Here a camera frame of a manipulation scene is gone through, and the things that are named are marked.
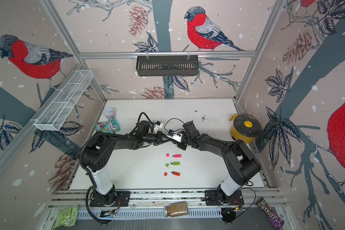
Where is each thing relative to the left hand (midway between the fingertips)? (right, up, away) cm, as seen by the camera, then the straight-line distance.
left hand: (172, 138), depth 87 cm
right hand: (+2, 0, +4) cm, 4 cm away
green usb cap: (-3, -16, -1) cm, 16 cm away
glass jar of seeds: (+2, -30, -19) cm, 36 cm away
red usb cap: (-4, -20, -5) cm, 21 cm away
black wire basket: (-4, +51, +18) cm, 54 cm away
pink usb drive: (+3, -12, +3) cm, 12 cm away
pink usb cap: (-3, -11, +4) cm, 12 cm away
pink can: (-49, +15, +20) cm, 55 cm away
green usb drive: (+2, -15, -1) cm, 15 cm away
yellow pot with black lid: (+46, +6, +3) cm, 47 cm away
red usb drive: (+2, -20, -5) cm, 20 cm away
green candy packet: (-45, +6, +14) cm, 47 cm away
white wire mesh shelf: (-60, +13, -15) cm, 64 cm away
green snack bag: (-51, -35, -18) cm, 64 cm away
